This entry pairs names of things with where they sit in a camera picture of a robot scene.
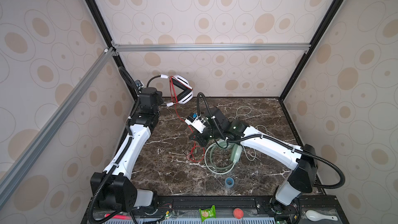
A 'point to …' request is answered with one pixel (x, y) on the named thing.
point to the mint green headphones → (236, 153)
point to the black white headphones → (185, 95)
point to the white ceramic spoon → (313, 215)
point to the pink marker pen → (118, 216)
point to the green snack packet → (208, 213)
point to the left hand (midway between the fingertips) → (154, 88)
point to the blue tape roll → (229, 182)
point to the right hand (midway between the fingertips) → (190, 137)
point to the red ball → (238, 213)
